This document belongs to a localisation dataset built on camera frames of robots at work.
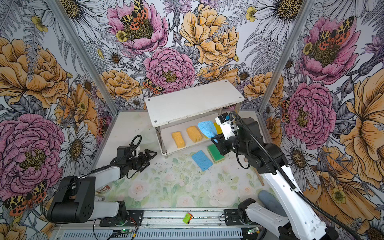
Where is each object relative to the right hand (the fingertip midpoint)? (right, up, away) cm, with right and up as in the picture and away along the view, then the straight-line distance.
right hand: (214, 144), depth 64 cm
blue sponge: (-4, -14, +30) cm, 33 cm away
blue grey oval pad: (+29, -30, +11) cm, 44 cm away
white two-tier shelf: (-18, +12, +8) cm, 23 cm away
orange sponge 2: (-9, +2, +32) cm, 34 cm away
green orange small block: (-12, -36, +9) cm, 39 cm away
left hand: (-33, -14, +26) cm, 44 cm away
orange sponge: (-19, -1, +30) cm, 35 cm away
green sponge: (+4, -9, +29) cm, 30 cm away
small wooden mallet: (+29, -24, +22) cm, 44 cm away
